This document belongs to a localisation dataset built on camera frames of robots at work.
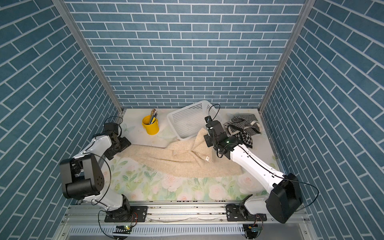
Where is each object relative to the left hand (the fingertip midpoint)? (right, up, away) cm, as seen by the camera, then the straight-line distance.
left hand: (124, 148), depth 91 cm
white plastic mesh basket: (+38, +17, +21) cm, 47 cm away
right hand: (+54, +10, -9) cm, 55 cm away
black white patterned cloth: (+75, +13, +3) cm, 76 cm away
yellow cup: (+13, +11, +12) cm, 21 cm away
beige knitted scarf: (+38, -3, +1) cm, 38 cm away
